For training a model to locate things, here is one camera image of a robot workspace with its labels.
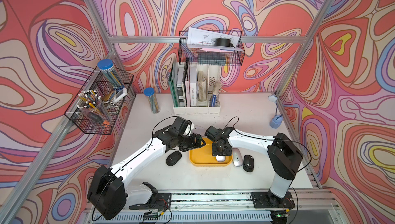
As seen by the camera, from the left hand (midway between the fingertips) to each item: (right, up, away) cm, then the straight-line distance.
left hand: (202, 145), depth 77 cm
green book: (-16, +33, +10) cm, 38 cm away
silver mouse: (+10, -10, +9) cm, 17 cm away
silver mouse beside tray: (+20, -10, +9) cm, 24 cm away
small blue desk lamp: (+48, +10, +20) cm, 52 cm away
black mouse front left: (-16, -10, +10) cm, 21 cm away
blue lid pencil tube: (-41, +31, +42) cm, 66 cm away
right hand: (+11, -9, +10) cm, 17 cm away
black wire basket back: (-9, +54, +24) cm, 60 cm away
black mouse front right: (+26, -12, +7) cm, 30 cm away
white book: (-5, +38, +16) cm, 41 cm away
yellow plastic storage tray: (+1, -10, +12) cm, 15 cm away
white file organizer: (-2, +33, +25) cm, 41 cm away
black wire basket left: (-45, +23, -2) cm, 50 cm away
